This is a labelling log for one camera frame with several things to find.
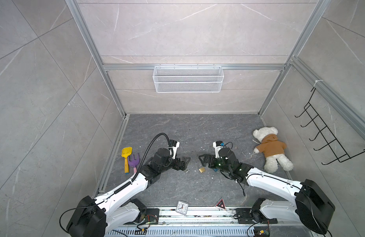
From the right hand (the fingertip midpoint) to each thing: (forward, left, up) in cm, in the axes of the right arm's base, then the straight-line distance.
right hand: (204, 156), depth 83 cm
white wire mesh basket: (+50, +8, +19) cm, 54 cm away
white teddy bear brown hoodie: (+7, -45, -6) cm, 46 cm away
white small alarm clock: (-24, +13, -9) cm, 29 cm away
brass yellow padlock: (-3, +1, -11) cm, 12 cm away
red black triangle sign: (-23, -8, -10) cm, 26 cm away
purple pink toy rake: (+3, +45, -12) cm, 46 cm away
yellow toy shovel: (+8, +51, -8) cm, 52 cm away
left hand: (0, +12, +5) cm, 13 cm away
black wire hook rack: (-6, -55, +20) cm, 59 cm away
